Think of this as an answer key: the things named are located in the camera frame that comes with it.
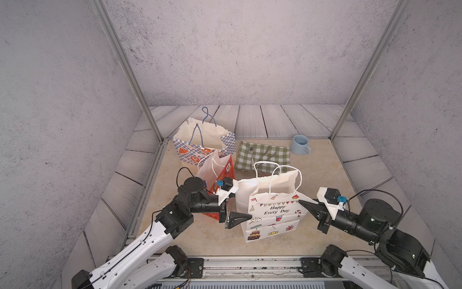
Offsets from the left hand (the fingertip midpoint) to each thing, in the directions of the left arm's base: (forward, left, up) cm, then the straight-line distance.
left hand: (248, 207), depth 59 cm
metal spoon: (+50, -7, -29) cm, 59 cm away
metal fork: (+45, -17, -29) cm, 56 cm away
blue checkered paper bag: (+33, +22, -3) cm, 40 cm away
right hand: (0, -16, +4) cm, 17 cm away
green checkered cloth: (+41, -23, -30) cm, 56 cm away
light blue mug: (+50, -36, -24) cm, 67 cm away
